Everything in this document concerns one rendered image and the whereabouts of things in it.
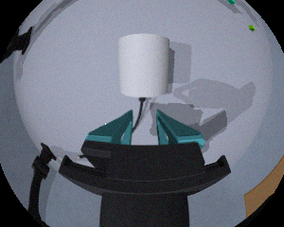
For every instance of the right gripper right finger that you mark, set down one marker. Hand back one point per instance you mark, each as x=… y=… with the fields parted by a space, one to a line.
x=177 y=132

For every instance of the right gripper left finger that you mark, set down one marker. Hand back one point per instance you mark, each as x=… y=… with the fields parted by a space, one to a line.
x=113 y=131

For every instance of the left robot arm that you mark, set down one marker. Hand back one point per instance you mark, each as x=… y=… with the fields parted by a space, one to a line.
x=18 y=42

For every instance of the white cylinder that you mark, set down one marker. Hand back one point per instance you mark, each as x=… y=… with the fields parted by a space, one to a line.
x=143 y=65

